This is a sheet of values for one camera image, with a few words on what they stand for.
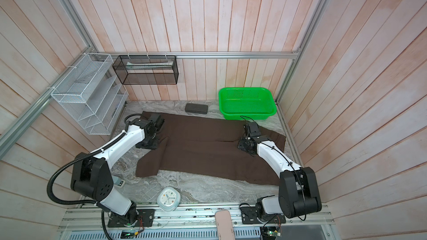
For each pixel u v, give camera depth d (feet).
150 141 2.12
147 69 3.47
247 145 2.12
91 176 1.44
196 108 3.77
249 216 2.40
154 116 2.38
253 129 2.30
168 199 2.50
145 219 2.40
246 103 3.88
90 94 2.31
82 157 1.48
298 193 1.38
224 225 2.30
